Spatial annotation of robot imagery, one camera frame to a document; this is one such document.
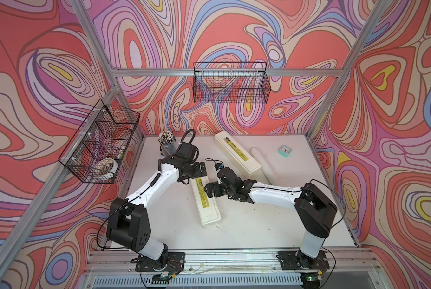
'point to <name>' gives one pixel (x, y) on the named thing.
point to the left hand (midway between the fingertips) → (199, 173)
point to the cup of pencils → (167, 140)
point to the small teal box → (285, 151)
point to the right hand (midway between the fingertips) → (213, 190)
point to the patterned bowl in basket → (109, 164)
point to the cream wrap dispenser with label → (206, 206)
